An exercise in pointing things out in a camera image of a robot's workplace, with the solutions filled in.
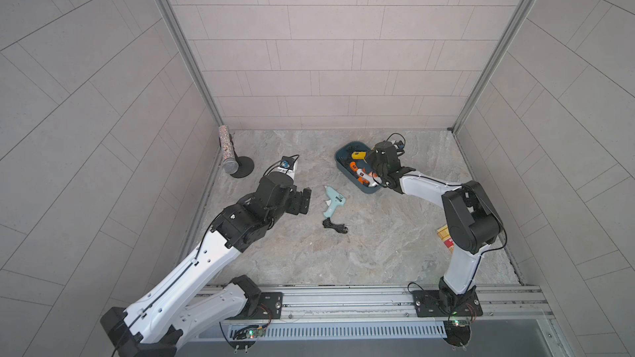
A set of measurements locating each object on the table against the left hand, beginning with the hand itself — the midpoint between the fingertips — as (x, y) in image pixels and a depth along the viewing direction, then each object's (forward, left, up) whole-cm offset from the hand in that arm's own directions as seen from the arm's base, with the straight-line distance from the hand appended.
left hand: (300, 185), depth 72 cm
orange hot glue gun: (+21, -19, -18) cm, 33 cm away
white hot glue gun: (+14, -24, -17) cm, 33 cm away
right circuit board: (-33, -46, -24) cm, 61 cm away
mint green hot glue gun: (+7, -11, -20) cm, 24 cm away
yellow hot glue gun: (+22, -20, -13) cm, 32 cm away
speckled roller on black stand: (+9, +21, -4) cm, 24 cm away
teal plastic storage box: (+26, -15, -18) cm, 35 cm away
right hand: (+24, -23, -12) cm, 35 cm away
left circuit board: (-34, +14, -21) cm, 43 cm away
